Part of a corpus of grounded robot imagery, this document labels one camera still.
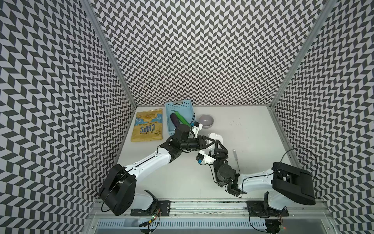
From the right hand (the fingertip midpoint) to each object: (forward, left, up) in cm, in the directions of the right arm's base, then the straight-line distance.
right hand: (217, 144), depth 77 cm
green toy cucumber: (+31, +22, -16) cm, 42 cm away
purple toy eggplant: (+30, +28, -14) cm, 43 cm away
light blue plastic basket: (+42, +20, -16) cm, 49 cm away
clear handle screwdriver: (0, -14, -19) cm, 23 cm away
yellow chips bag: (+24, +46, -15) cm, 54 cm away
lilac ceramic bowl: (+27, +3, -14) cm, 31 cm away
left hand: (-1, +3, +2) cm, 4 cm away
